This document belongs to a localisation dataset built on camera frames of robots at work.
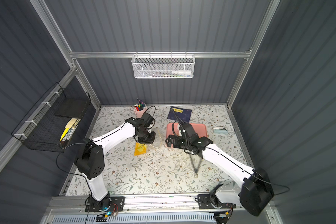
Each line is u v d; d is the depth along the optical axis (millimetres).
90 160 476
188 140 597
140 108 1018
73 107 808
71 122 762
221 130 1020
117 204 732
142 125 674
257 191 399
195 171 827
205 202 722
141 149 928
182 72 909
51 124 728
